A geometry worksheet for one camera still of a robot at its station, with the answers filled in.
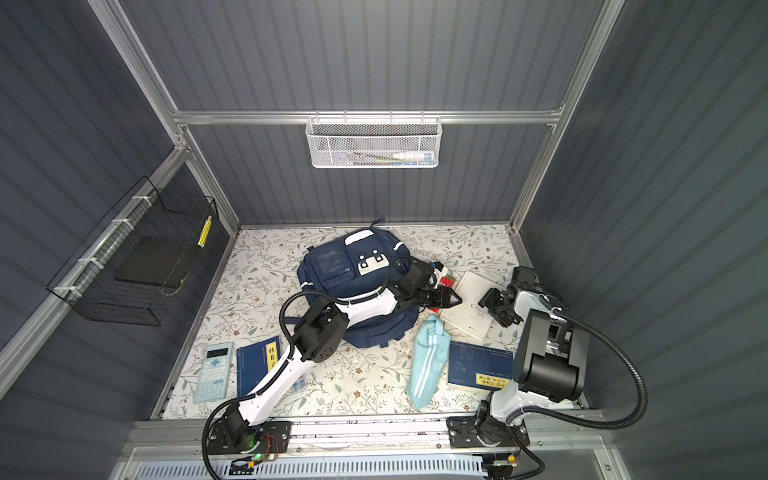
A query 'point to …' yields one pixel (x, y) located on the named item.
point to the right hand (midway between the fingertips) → (491, 307)
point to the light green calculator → (214, 379)
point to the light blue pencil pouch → (430, 355)
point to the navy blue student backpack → (354, 263)
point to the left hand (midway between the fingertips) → (461, 301)
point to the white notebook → (469, 316)
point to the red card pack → (447, 281)
